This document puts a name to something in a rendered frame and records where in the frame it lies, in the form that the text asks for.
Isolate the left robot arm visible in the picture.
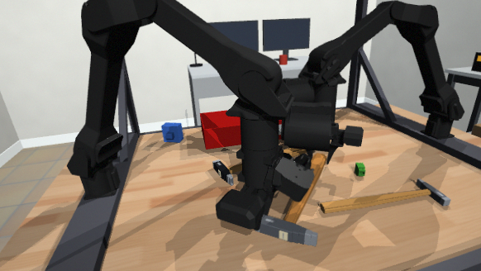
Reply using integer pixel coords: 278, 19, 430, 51
283, 0, 464, 140

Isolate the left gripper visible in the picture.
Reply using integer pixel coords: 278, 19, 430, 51
306, 105, 364, 164

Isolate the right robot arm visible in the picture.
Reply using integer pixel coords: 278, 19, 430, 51
67, 0, 332, 202

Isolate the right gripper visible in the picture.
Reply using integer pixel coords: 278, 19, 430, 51
216, 145, 283, 231

